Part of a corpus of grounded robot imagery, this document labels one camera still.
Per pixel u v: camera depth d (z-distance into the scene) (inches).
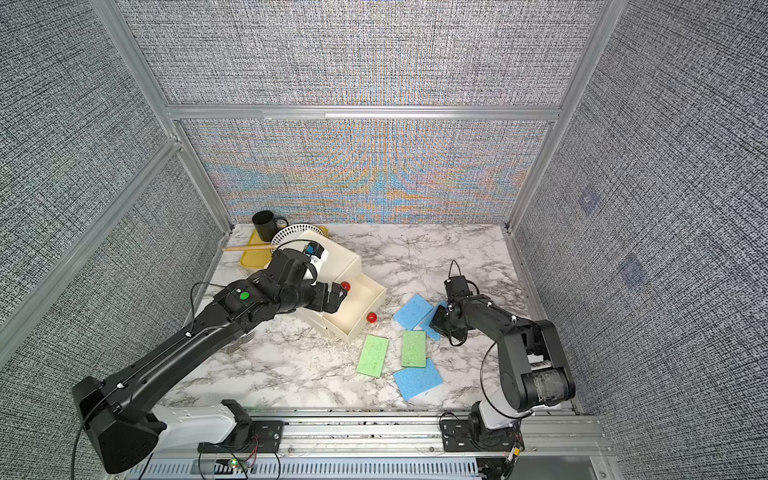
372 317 32.7
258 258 43.2
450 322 30.7
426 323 35.4
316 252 25.2
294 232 45.8
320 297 25.1
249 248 42.3
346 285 31.4
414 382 32.4
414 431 29.7
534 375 17.7
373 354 33.7
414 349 33.8
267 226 44.3
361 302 34.3
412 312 37.4
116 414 15.1
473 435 26.1
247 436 26.8
